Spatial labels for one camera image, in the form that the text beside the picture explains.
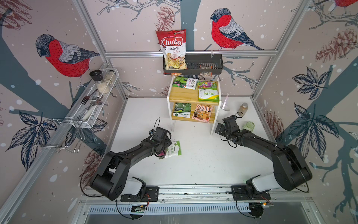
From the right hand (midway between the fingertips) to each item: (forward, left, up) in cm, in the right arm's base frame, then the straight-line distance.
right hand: (221, 128), depth 93 cm
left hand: (-9, +35, -3) cm, 37 cm away
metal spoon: (-5, +70, +29) cm, 76 cm away
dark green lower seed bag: (+7, +27, +10) cm, 30 cm away
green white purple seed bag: (-14, +32, -6) cm, 35 cm away
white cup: (+17, -6, +2) cm, 18 cm away
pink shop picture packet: (+6, +14, +10) cm, 18 cm away
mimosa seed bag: (+15, +29, +27) cm, 43 cm away
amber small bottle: (+16, -17, +2) cm, 24 cm away
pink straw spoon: (+19, -4, +4) cm, 19 cm away
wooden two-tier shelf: (0, +18, +27) cm, 32 cm away
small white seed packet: (+14, +22, +27) cm, 38 cm away
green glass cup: (+3, -19, 0) cm, 20 cm away
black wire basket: (+45, +16, +22) cm, 52 cm away
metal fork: (-3, +77, +31) cm, 83 cm away
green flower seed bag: (+7, +12, +28) cm, 31 cm away
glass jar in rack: (+17, +73, +29) cm, 81 cm away
